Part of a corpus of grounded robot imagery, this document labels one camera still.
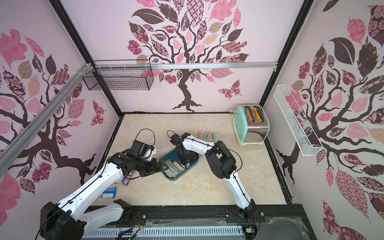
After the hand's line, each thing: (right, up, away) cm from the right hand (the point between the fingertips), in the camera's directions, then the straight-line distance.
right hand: (188, 163), depth 92 cm
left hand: (-14, -1, -16) cm, 21 cm away
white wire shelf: (+60, +24, -13) cm, 66 cm away
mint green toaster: (+40, +25, 0) cm, 47 cm away
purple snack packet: (-24, +2, -32) cm, 40 cm away
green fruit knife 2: (+19, +16, +13) cm, 28 cm away
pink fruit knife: (+15, +17, +14) cm, 26 cm away
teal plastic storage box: (-10, +2, 0) cm, 11 cm away
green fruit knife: (+12, +17, +14) cm, 25 cm away
